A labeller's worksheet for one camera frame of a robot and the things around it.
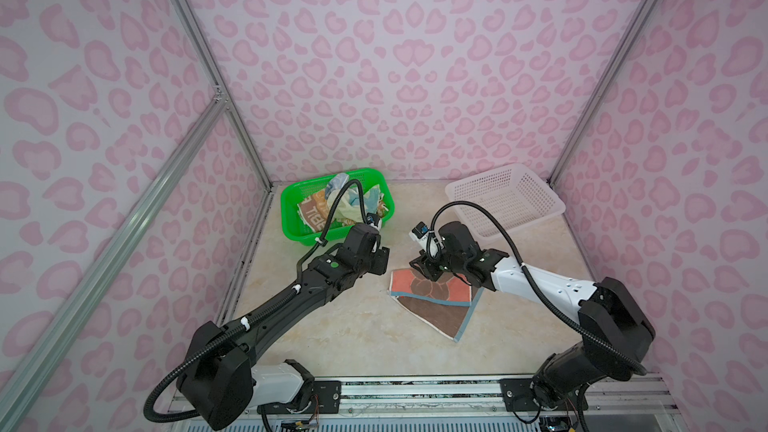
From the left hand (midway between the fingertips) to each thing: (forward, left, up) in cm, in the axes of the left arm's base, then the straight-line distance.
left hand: (386, 249), depth 82 cm
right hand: (-1, -7, -3) cm, 8 cm away
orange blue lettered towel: (+27, +27, -13) cm, 40 cm away
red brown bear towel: (-9, -17, -16) cm, 26 cm away
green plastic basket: (+19, +32, -15) cm, 40 cm away
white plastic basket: (+33, -48, -16) cm, 61 cm away
